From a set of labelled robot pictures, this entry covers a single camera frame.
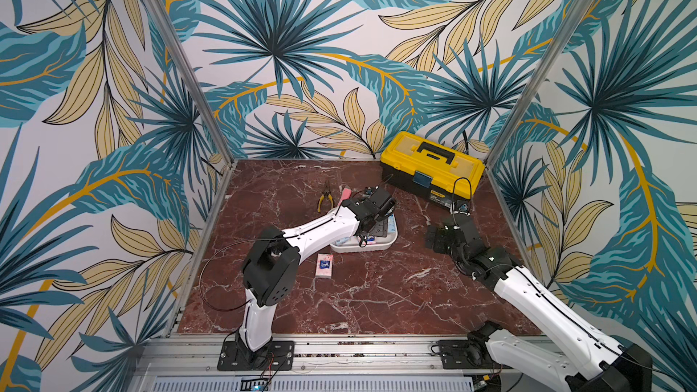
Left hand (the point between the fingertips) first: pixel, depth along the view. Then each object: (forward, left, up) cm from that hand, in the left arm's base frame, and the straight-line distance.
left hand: (370, 229), depth 88 cm
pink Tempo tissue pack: (-10, +15, -7) cm, 19 cm away
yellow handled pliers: (+20, +16, -8) cm, 27 cm away
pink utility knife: (+20, +9, -8) cm, 23 cm away
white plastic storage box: (-2, -2, -6) cm, 7 cm away
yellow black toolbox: (+20, -21, +7) cm, 30 cm away
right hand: (-4, -21, +7) cm, 23 cm away
